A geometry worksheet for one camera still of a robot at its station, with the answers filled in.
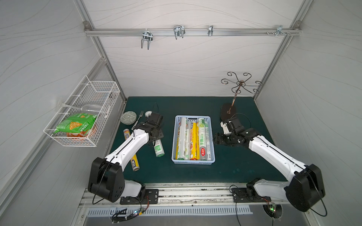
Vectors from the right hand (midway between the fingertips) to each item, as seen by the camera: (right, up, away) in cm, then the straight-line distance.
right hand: (218, 139), depth 83 cm
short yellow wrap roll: (-51, -13, 0) cm, 52 cm away
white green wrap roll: (-22, -1, +4) cm, 22 cm away
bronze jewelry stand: (+14, +17, +25) cm, 33 cm away
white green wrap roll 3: (-9, -1, +4) cm, 10 cm away
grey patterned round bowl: (-63, +12, +22) cm, 68 cm away
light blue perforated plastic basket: (-16, +11, +19) cm, 27 cm away
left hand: (-37, +2, +2) cm, 37 cm away
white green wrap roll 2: (-18, -2, +7) cm, 20 cm away
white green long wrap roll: (-5, -4, +6) cm, 9 cm away
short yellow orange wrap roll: (-15, -7, +5) cm, 17 cm away
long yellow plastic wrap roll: (-25, -2, +3) cm, 25 cm away
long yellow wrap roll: (-12, -3, +8) cm, 14 cm away
